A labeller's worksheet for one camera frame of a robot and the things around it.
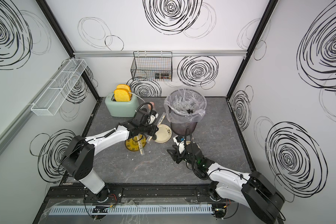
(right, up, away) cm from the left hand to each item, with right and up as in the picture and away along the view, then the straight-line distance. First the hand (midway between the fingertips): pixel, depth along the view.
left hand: (157, 128), depth 89 cm
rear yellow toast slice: (-24, +29, +7) cm, 38 cm away
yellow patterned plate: (-16, -11, +3) cm, 20 cm away
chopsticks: (-12, -11, +2) cm, 16 cm away
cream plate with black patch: (+4, -5, +7) cm, 9 cm away
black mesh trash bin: (+14, 0, 0) cm, 14 cm away
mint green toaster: (-26, +13, +8) cm, 30 cm away
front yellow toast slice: (-26, +22, +8) cm, 35 cm away
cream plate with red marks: (+17, -5, -17) cm, 25 cm away
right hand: (+8, -11, -8) cm, 16 cm away
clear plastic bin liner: (+18, +15, +7) cm, 25 cm away
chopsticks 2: (+3, +7, +2) cm, 8 cm away
